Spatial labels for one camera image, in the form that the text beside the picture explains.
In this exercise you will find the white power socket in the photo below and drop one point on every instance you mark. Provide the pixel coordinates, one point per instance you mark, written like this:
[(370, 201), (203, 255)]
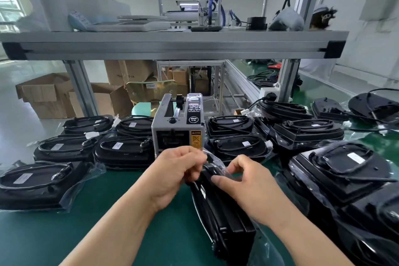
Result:
[(269, 97)]

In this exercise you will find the black phone on shelf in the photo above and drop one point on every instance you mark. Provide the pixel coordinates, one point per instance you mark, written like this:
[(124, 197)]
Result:
[(206, 27)]

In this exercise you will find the person's right hand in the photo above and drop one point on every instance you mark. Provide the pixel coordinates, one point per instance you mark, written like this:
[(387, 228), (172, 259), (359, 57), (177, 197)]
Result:
[(255, 191)]

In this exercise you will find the grey metal shelf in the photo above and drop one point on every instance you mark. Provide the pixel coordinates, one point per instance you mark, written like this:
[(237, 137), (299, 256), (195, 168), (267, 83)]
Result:
[(181, 44)]

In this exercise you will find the group of bagged black lamps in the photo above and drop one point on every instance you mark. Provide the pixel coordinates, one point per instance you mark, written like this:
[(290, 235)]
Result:
[(330, 156)]

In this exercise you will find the grey wall electrical box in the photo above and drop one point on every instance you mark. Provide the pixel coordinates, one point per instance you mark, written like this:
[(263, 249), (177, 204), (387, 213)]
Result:
[(380, 1)]

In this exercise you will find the white box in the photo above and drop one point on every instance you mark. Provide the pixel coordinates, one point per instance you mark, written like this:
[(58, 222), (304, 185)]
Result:
[(100, 8)]

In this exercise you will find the unbagged black lamps with cables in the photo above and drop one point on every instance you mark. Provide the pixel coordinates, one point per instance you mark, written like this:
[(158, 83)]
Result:
[(365, 107)]

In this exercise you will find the bagged black lamp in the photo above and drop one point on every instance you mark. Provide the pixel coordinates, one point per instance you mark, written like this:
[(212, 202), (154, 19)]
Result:
[(65, 122)]

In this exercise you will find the grey tape dispenser machine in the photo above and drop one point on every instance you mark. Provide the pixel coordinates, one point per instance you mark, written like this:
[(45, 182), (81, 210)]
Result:
[(173, 119)]

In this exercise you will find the person's left hand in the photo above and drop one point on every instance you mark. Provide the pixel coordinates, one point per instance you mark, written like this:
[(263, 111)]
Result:
[(168, 175)]

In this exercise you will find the person's right forearm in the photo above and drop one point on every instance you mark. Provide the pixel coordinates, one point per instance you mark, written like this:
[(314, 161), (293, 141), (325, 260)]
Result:
[(312, 241)]

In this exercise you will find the green round stool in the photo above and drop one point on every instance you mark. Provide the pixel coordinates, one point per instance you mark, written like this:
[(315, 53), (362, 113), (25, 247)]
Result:
[(142, 109)]

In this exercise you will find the black cup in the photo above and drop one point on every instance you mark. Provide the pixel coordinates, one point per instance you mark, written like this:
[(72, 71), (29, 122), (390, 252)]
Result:
[(257, 23)]

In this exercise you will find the person's left forearm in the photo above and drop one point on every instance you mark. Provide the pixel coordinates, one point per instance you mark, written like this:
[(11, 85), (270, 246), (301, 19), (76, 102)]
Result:
[(106, 234)]

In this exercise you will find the white flat scale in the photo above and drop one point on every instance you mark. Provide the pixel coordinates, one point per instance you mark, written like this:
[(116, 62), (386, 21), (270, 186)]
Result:
[(132, 24)]

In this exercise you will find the white handset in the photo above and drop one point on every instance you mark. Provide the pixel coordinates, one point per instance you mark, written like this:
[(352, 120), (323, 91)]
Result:
[(80, 21)]

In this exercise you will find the window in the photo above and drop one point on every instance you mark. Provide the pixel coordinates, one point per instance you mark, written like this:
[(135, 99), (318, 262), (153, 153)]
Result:
[(9, 7)]

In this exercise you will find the grey barcode scanner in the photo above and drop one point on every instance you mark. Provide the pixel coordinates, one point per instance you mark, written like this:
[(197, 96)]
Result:
[(287, 19)]

